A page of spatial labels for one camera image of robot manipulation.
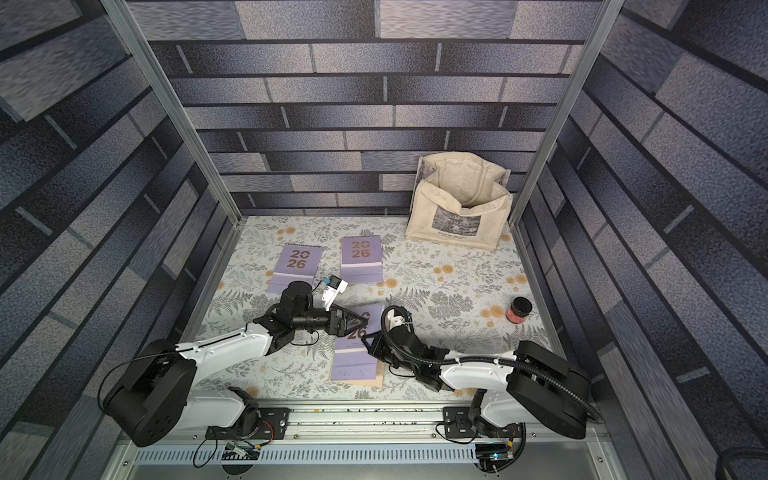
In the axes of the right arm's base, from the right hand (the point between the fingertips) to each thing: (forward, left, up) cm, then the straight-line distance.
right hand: (358, 339), depth 80 cm
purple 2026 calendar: (-4, +2, -7) cm, 8 cm away
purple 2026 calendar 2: (+30, +26, -5) cm, 40 cm away
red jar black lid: (+10, -47, -2) cm, 48 cm away
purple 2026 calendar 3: (+33, +2, -7) cm, 34 cm away
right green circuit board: (-24, -34, -9) cm, 43 cm away
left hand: (+3, -1, +5) cm, 6 cm away
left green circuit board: (-25, +27, -8) cm, 38 cm away
